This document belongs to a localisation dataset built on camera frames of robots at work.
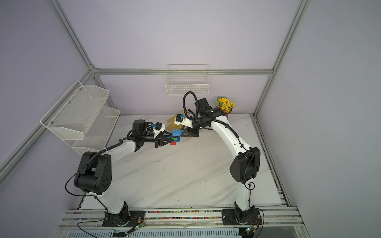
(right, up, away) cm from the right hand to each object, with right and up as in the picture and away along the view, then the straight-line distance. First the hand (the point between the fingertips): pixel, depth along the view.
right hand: (184, 132), depth 81 cm
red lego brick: (-7, -6, +3) cm, 10 cm away
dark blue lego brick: (-8, -2, +1) cm, 8 cm away
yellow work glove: (-6, +4, -10) cm, 12 cm away
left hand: (-7, -3, +3) cm, 9 cm away
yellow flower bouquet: (+25, +17, +10) cm, 32 cm away
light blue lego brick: (-3, 0, -3) cm, 5 cm away
